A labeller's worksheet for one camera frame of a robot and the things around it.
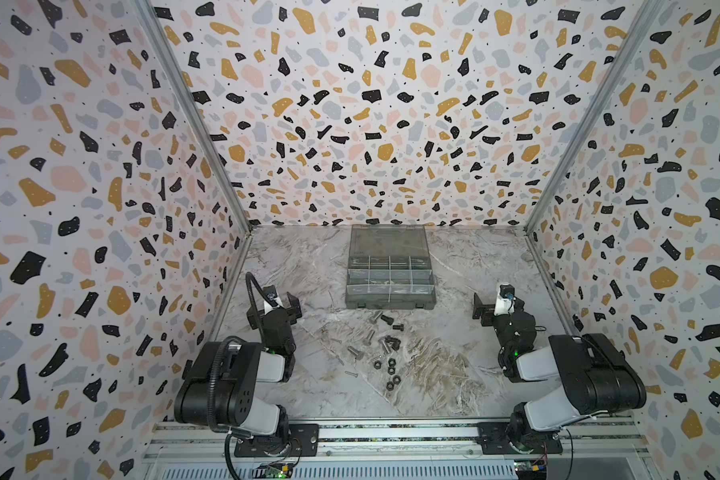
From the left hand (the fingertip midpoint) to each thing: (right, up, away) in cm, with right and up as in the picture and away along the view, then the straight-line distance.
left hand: (270, 295), depth 88 cm
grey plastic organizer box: (+35, +7, +16) cm, 39 cm away
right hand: (+66, +2, +2) cm, 66 cm away
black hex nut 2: (+31, -20, -2) cm, 37 cm away
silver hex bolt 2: (+28, -15, +2) cm, 32 cm away
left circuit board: (+7, -39, -17) cm, 43 cm away
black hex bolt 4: (+37, -15, +2) cm, 40 cm away
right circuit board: (+67, -40, -16) cm, 79 cm away
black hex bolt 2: (+38, -11, +7) cm, 40 cm away
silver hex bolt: (+30, -9, +7) cm, 32 cm away
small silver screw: (+24, -22, -2) cm, 33 cm away
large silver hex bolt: (+26, -17, 0) cm, 31 cm away
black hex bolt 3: (+35, -14, +2) cm, 37 cm away
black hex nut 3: (+37, -23, -4) cm, 44 cm away
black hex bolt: (+35, -9, +7) cm, 37 cm away
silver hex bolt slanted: (+33, -14, +2) cm, 36 cm away
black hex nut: (+35, -20, 0) cm, 41 cm away
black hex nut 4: (+35, -25, -5) cm, 43 cm away
